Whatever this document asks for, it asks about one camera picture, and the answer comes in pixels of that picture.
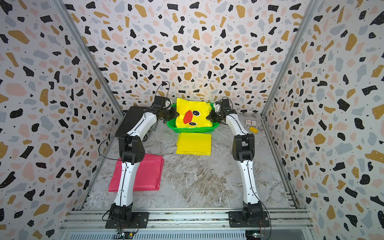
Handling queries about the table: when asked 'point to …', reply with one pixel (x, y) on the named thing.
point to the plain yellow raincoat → (194, 143)
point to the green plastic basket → (172, 124)
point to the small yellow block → (254, 130)
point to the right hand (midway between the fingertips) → (207, 116)
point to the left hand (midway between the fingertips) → (181, 112)
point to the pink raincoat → (149, 176)
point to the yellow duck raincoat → (193, 113)
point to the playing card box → (251, 123)
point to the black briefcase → (132, 117)
